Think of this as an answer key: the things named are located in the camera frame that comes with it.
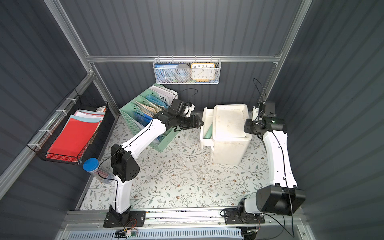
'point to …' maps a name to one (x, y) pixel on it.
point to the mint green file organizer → (137, 123)
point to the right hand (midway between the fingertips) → (254, 127)
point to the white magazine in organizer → (168, 94)
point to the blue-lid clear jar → (93, 166)
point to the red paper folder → (71, 139)
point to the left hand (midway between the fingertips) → (199, 123)
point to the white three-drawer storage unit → (230, 142)
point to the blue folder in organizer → (144, 120)
